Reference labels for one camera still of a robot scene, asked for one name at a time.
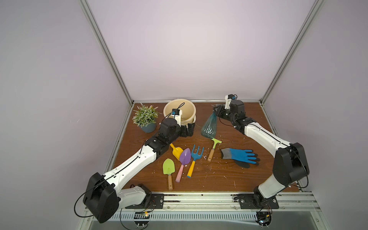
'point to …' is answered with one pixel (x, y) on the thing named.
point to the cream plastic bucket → (188, 108)
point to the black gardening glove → (247, 165)
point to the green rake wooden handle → (212, 152)
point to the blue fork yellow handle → (195, 156)
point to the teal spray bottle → (209, 128)
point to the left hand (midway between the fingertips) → (190, 123)
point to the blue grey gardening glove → (239, 155)
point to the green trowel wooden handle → (168, 168)
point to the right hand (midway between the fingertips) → (216, 104)
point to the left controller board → (141, 219)
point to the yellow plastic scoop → (176, 151)
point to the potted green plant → (145, 118)
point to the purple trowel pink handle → (185, 158)
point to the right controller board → (264, 218)
